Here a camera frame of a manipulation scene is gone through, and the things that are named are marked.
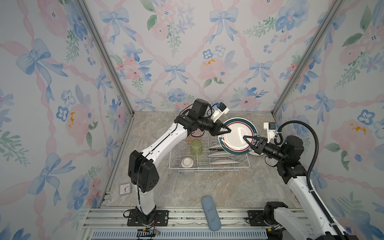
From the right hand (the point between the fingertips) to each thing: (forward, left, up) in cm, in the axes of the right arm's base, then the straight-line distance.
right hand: (244, 137), depth 70 cm
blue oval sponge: (-26, +15, -26) cm, 40 cm away
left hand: (+4, +7, +2) cm, 8 cm away
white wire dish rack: (+8, +18, -29) cm, 35 cm away
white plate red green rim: (-1, +4, -3) cm, 5 cm away
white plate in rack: (-4, +8, -16) cm, 18 cm away
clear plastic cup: (+6, +31, -18) cm, 36 cm away
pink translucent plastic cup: (0, +22, +4) cm, 22 cm away
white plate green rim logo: (-2, +9, -13) cm, 16 cm away
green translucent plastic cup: (+5, +22, -18) cm, 29 cm away
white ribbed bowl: (-4, +28, -21) cm, 35 cm away
